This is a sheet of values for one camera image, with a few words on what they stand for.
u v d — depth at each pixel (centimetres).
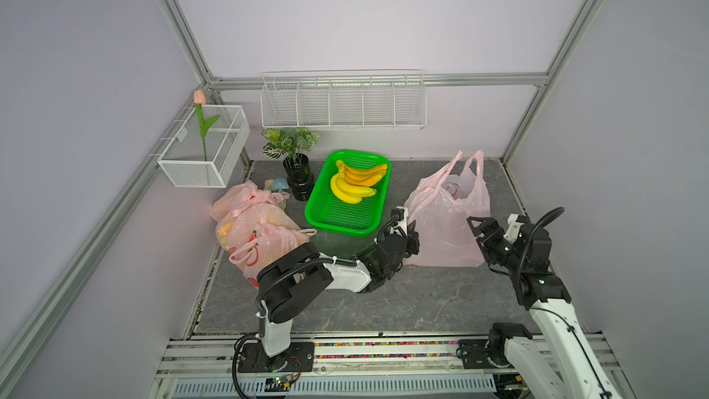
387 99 102
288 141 89
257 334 58
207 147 81
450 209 83
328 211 105
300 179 102
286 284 48
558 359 47
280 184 111
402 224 73
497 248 69
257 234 83
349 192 102
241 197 87
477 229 71
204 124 84
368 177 107
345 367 73
